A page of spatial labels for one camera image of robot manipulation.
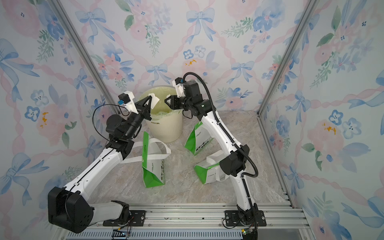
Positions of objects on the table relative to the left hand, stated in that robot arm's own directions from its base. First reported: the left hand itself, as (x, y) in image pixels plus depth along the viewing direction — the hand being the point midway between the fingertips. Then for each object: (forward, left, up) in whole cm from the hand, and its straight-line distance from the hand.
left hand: (151, 96), depth 66 cm
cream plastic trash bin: (+5, -2, -26) cm, 26 cm away
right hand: (+7, -5, -8) cm, 12 cm away
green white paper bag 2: (-4, -22, -26) cm, 34 cm away
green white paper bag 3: (-25, -26, -21) cm, 42 cm away
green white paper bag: (-19, +1, -23) cm, 29 cm away
